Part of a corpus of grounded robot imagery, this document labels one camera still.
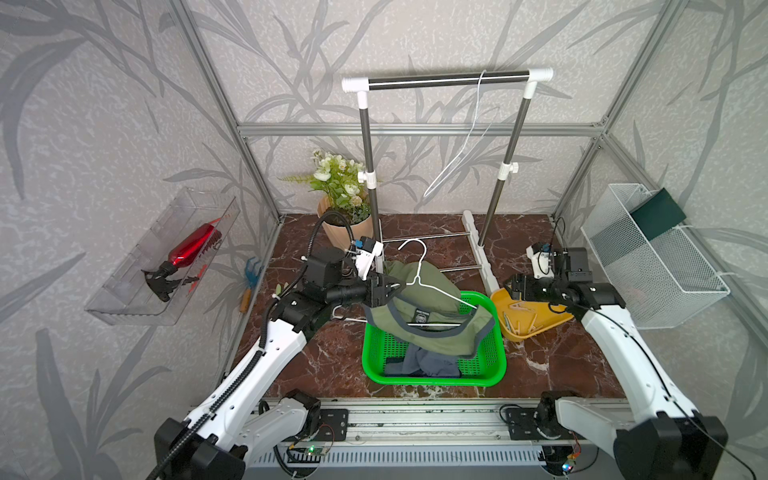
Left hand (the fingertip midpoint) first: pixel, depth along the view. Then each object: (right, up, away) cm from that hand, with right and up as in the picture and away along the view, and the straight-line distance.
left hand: (398, 285), depth 68 cm
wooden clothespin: (+38, -10, +25) cm, 47 cm away
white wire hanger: (+24, +44, +33) cm, 60 cm away
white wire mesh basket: (+56, +2, -6) cm, 56 cm away
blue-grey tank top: (+6, -22, +8) cm, 24 cm away
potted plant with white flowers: (-19, +20, +31) cm, 42 cm away
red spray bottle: (-46, +9, -2) cm, 47 cm away
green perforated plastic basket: (+24, -25, +14) cm, 38 cm away
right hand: (+32, -1, +13) cm, 34 cm away
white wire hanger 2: (+4, +2, -1) cm, 5 cm away
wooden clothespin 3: (+40, -16, +21) cm, 48 cm away
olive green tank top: (+8, -8, +5) cm, 12 cm away
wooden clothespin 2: (+35, -17, +20) cm, 44 cm away
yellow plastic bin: (+37, -14, +23) cm, 46 cm away
